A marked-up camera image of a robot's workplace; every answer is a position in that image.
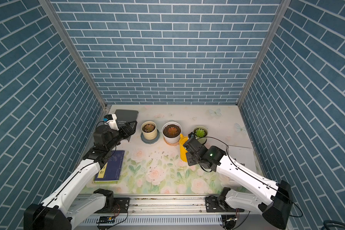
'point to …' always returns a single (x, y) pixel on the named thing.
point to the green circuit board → (107, 219)
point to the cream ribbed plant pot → (150, 135)
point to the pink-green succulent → (149, 128)
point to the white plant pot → (168, 138)
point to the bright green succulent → (200, 132)
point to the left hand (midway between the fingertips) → (136, 124)
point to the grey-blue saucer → (150, 141)
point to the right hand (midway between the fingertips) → (191, 156)
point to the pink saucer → (171, 143)
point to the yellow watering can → (183, 151)
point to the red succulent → (172, 131)
